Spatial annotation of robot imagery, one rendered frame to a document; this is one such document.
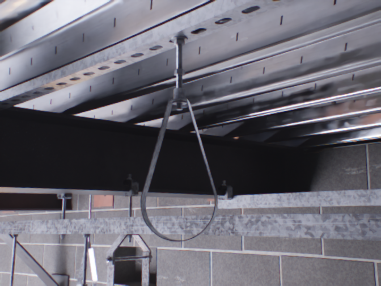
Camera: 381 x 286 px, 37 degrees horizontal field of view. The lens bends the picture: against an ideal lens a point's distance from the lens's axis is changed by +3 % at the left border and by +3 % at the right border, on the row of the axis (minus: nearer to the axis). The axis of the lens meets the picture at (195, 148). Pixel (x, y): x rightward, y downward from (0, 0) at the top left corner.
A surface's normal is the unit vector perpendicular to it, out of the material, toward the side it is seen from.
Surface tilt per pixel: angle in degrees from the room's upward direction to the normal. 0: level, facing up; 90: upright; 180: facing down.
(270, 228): 90
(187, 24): 90
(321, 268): 90
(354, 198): 90
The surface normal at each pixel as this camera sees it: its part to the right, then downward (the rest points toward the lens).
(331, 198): -0.75, -0.09
